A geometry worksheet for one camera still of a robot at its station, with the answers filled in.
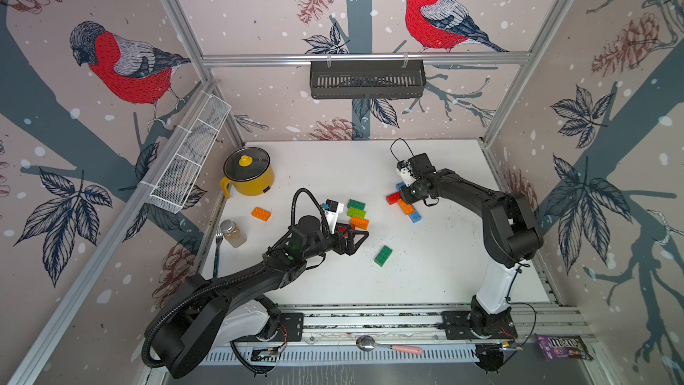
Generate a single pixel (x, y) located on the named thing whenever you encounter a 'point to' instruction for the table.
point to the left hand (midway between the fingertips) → (363, 228)
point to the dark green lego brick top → (353, 203)
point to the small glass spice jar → (232, 233)
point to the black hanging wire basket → (363, 82)
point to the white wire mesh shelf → (175, 182)
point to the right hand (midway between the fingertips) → (407, 195)
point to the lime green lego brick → (356, 213)
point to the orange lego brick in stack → (360, 223)
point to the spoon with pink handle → (368, 343)
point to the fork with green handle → (218, 240)
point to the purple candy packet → (563, 348)
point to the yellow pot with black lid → (248, 172)
